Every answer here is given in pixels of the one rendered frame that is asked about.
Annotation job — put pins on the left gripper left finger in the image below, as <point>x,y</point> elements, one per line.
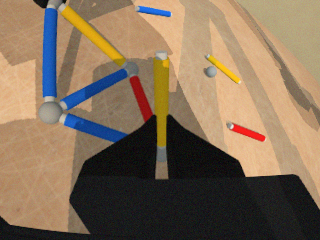
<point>127,157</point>

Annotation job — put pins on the red rod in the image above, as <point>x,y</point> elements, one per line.
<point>140,97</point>
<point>246,132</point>

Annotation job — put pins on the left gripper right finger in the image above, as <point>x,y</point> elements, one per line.
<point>195,157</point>

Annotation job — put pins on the blue rod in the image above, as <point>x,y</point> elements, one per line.
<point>153,11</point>
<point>49,83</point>
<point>87,92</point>
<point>91,128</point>

